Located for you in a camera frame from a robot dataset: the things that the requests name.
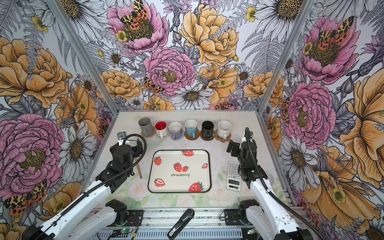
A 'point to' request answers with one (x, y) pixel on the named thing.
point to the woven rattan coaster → (142, 133)
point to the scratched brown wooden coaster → (205, 139)
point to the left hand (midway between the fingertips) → (128, 145)
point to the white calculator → (233, 178)
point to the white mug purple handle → (175, 130)
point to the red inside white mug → (160, 127)
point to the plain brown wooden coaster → (191, 138)
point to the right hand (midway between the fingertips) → (237, 145)
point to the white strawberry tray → (180, 171)
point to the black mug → (207, 129)
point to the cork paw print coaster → (221, 138)
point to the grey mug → (146, 126)
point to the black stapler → (182, 221)
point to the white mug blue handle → (191, 126)
